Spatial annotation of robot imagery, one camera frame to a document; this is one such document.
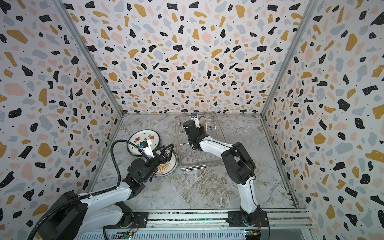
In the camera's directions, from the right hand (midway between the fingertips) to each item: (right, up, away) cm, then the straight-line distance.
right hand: (194, 122), depth 94 cm
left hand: (-12, -12, -18) cm, 25 cm away
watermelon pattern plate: (-38, -10, +12) cm, 41 cm away
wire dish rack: (-3, -24, +1) cm, 24 cm away
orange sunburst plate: (-16, -28, -4) cm, 33 cm away
